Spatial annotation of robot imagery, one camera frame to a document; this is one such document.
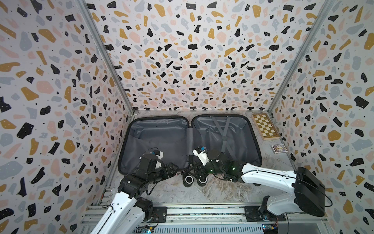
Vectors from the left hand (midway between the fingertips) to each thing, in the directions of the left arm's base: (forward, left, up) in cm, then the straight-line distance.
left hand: (175, 169), depth 75 cm
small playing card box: (+19, -67, -13) cm, 71 cm away
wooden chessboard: (+37, -64, -13) cm, 75 cm away
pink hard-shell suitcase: (+18, -4, -4) cm, 19 cm away
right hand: (0, -8, 0) cm, 8 cm away
